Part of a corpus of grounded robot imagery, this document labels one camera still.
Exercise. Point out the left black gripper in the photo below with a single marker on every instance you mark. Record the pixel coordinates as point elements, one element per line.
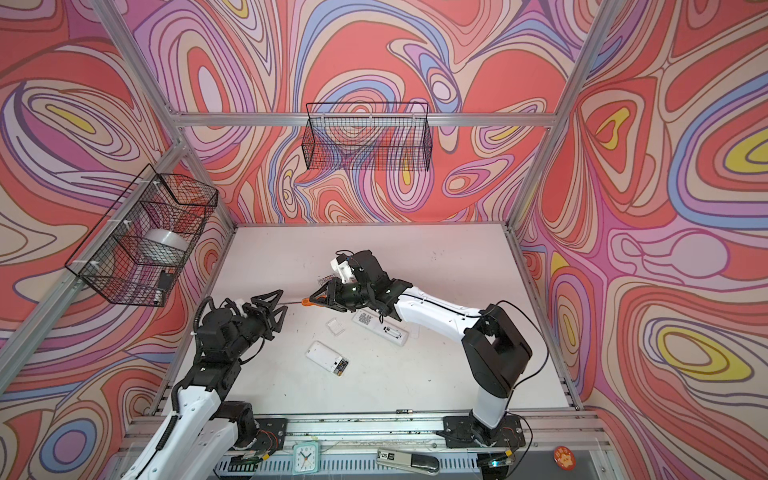
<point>261,318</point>

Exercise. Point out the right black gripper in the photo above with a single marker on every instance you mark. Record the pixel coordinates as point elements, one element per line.
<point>333,296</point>

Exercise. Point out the small white tray cover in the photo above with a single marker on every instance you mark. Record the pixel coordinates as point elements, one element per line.
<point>335,327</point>

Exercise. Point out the white rectangular plastic tray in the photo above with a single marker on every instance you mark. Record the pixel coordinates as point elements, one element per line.
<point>327,358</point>

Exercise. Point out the white remote control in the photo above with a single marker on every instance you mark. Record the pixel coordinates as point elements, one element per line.
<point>372,323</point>

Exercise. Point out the orange handled screwdriver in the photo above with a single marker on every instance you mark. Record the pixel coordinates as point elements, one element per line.
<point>297,303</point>

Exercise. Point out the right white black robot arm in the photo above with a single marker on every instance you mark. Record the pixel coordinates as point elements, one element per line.
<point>496,351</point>

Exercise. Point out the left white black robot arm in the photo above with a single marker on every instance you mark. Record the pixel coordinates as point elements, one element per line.
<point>203,425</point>

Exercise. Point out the white roll in basket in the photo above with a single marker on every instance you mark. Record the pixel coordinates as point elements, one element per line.
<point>163,247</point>

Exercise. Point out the small teal alarm clock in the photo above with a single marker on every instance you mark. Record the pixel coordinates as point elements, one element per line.
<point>306,458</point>

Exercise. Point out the black silver stapler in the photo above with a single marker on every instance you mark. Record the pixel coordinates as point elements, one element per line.
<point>410,462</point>

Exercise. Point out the red round sticker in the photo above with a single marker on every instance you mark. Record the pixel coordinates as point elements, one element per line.
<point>564,458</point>

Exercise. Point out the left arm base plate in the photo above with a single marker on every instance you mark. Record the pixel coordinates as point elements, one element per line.
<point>266,435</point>

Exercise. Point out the black wire basket left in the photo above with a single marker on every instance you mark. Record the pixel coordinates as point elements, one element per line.
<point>161,218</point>

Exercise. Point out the black wire basket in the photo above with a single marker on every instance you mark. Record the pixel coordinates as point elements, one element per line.
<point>161,218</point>
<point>367,136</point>

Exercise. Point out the black wire basket back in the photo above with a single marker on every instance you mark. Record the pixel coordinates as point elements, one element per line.
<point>367,136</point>

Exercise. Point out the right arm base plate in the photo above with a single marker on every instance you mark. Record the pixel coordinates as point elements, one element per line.
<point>467,432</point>

